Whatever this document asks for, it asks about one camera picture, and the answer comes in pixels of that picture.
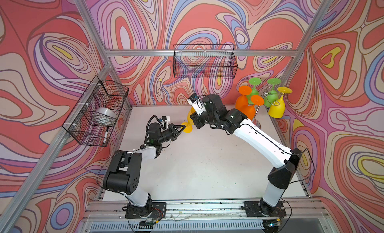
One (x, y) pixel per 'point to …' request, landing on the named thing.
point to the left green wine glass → (254, 81)
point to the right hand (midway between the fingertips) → (193, 119)
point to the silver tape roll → (104, 116)
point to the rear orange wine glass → (242, 103)
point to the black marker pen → (106, 135)
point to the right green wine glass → (272, 95)
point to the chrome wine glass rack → (256, 122)
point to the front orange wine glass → (249, 111)
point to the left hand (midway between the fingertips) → (187, 127)
